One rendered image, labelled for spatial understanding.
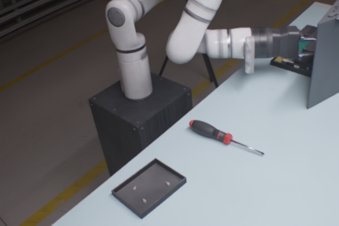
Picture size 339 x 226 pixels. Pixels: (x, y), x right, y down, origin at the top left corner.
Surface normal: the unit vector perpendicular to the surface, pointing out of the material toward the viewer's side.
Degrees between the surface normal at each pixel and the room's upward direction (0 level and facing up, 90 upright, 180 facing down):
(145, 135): 90
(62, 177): 0
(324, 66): 90
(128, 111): 0
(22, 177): 0
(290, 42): 90
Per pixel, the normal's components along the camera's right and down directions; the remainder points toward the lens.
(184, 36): -0.14, 0.22
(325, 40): 0.45, 0.47
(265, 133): -0.11, -0.82
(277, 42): 0.04, 0.56
